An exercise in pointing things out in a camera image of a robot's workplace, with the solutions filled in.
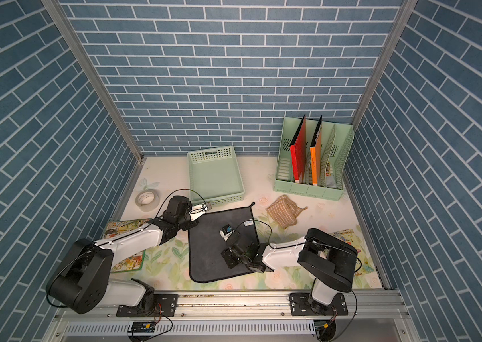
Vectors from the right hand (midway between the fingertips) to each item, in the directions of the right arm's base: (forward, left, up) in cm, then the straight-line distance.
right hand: (224, 254), depth 85 cm
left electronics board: (-26, +24, -3) cm, 35 cm away
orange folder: (+34, -34, +28) cm, 55 cm away
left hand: (+17, +15, +6) cm, 23 cm away
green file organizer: (+47, -46, +22) cm, 69 cm away
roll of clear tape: (+23, +41, 0) cm, 47 cm away
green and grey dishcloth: (+4, +9, -1) cm, 10 cm away
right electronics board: (-21, -38, -2) cm, 43 cm away
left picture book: (+7, +49, +1) cm, 50 cm away
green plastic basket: (+39, +12, +2) cm, 40 cm away
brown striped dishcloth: (+22, -25, +2) cm, 33 cm away
